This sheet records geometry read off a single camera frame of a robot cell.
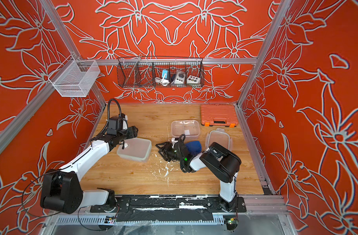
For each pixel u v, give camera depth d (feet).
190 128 3.40
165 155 2.61
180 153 2.24
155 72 3.27
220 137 3.24
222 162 1.64
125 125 2.50
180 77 2.97
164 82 2.81
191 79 3.10
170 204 2.44
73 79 2.87
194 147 3.03
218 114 3.52
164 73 2.73
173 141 2.80
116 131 2.16
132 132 2.55
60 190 1.35
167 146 2.59
